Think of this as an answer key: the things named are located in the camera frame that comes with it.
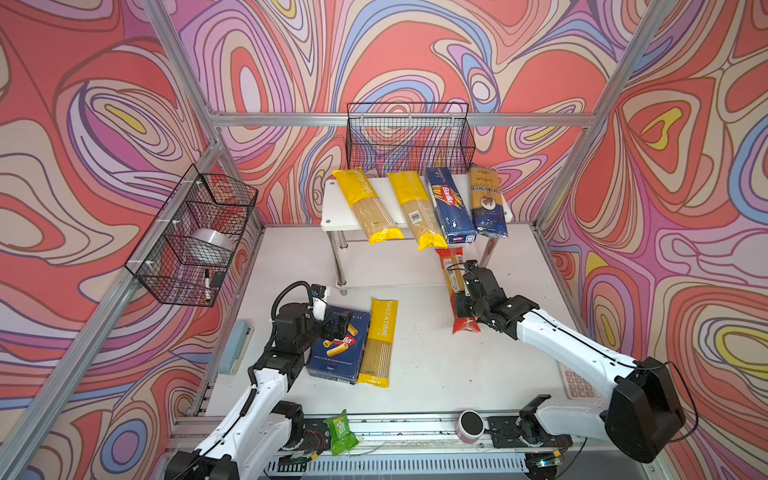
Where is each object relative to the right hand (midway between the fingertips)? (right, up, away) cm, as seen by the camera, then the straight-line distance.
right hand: (462, 303), depth 85 cm
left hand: (-35, 0, -2) cm, 36 cm away
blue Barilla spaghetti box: (-5, +23, -12) cm, 26 cm away
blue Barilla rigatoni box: (-34, -14, -7) cm, 38 cm away
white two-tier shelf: (-31, +12, +15) cm, 37 cm away
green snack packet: (-33, -31, -13) cm, 47 cm away
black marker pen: (-66, +7, -13) cm, 68 cm away
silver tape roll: (-64, +16, -16) cm, 68 cm away
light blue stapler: (-65, -12, -2) cm, 66 cm away
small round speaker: (-2, -27, -15) cm, 31 cm away
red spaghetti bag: (-2, +13, +3) cm, 13 cm away
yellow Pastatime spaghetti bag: (-25, -16, -3) cm, 30 cm away
